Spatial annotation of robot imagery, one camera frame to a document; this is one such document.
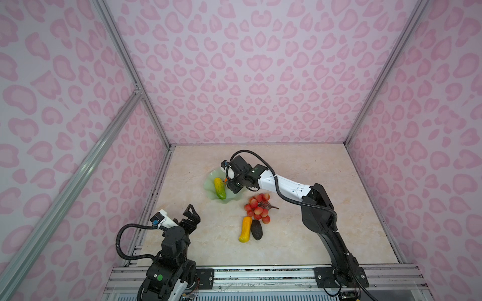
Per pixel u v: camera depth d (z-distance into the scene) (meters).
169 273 0.52
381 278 0.74
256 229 0.84
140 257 0.54
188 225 0.66
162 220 0.62
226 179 0.80
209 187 0.98
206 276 0.74
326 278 0.73
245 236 0.81
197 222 0.69
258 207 0.86
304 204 0.48
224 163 0.82
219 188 0.95
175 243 0.53
